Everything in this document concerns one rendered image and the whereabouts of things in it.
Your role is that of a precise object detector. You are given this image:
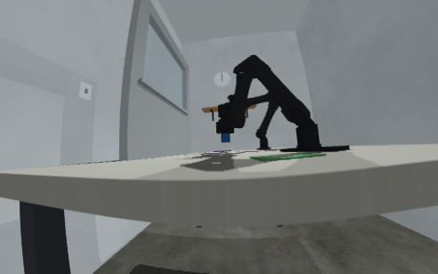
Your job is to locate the blue and grey spray bottle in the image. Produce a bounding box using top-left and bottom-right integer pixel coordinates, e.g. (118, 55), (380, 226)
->
(221, 133), (231, 143)

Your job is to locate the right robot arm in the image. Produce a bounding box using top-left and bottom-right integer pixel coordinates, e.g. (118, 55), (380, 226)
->
(227, 92), (279, 149)

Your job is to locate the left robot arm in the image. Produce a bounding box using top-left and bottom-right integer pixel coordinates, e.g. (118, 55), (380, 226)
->
(218, 55), (350, 152)

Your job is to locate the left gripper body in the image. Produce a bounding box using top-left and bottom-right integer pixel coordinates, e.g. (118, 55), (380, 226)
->
(216, 122), (234, 133)

